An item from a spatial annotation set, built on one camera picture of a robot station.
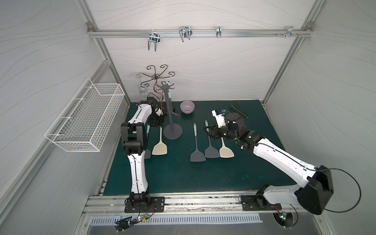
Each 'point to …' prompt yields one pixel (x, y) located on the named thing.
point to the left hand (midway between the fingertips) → (162, 125)
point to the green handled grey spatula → (197, 156)
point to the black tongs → (242, 111)
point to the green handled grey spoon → (148, 153)
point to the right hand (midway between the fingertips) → (207, 126)
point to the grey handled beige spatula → (224, 152)
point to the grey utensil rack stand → (170, 132)
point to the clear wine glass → (143, 87)
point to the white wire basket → (82, 125)
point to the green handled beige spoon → (160, 148)
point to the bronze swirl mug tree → (155, 77)
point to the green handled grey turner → (211, 152)
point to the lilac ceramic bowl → (187, 106)
